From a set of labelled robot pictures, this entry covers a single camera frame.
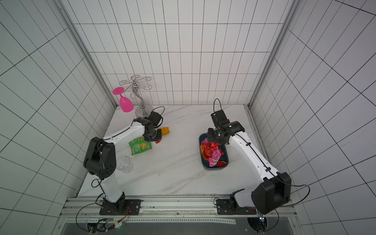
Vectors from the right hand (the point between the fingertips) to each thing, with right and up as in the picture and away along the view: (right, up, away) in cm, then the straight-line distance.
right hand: (206, 136), depth 80 cm
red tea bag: (-29, -5, +13) cm, 33 cm away
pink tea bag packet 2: (+7, -12, +5) cm, 14 cm away
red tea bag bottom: (+9, -16, +2) cm, 19 cm away
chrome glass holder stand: (-44, +33, +14) cm, 57 cm away
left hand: (-31, -4, +11) cm, 33 cm away
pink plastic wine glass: (-53, +19, +17) cm, 59 cm away
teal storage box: (+12, -14, +7) cm, 20 cm away
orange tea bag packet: (-2, -8, +8) cm, 11 cm away
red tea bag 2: (+2, -10, +4) cm, 11 cm away
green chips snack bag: (-42, -7, +12) cm, 44 cm away
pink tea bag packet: (+1, -5, +14) cm, 15 cm away
